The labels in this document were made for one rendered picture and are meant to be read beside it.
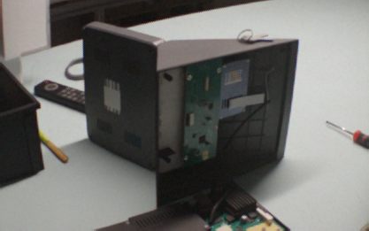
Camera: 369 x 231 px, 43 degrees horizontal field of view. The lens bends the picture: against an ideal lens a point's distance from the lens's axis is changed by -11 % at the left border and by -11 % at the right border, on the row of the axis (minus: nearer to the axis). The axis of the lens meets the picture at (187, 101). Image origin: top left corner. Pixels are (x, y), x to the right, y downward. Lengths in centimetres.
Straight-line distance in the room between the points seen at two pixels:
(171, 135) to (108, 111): 15
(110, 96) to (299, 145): 33
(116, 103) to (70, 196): 16
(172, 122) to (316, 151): 30
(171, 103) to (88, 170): 20
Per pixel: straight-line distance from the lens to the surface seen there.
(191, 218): 67
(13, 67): 107
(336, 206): 76
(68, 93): 100
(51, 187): 77
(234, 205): 70
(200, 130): 71
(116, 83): 77
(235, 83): 73
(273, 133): 82
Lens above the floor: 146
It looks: 27 degrees down
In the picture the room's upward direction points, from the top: 2 degrees clockwise
